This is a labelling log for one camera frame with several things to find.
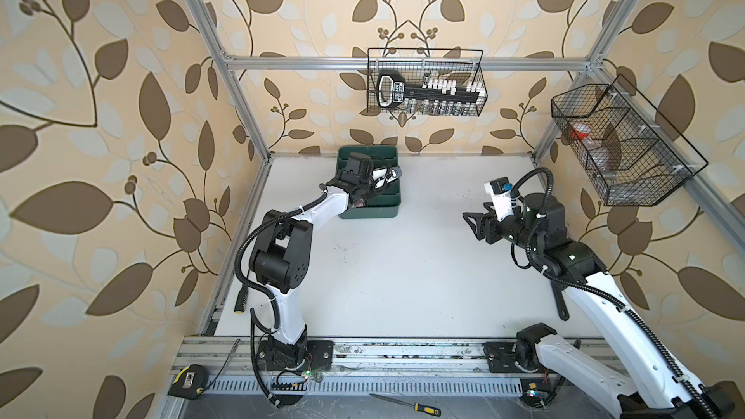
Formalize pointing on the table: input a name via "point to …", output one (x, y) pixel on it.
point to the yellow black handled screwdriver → (418, 407)
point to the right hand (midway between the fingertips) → (478, 212)
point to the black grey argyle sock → (390, 175)
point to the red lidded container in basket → (580, 130)
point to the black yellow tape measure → (188, 381)
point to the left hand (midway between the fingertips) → (379, 169)
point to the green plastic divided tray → (385, 203)
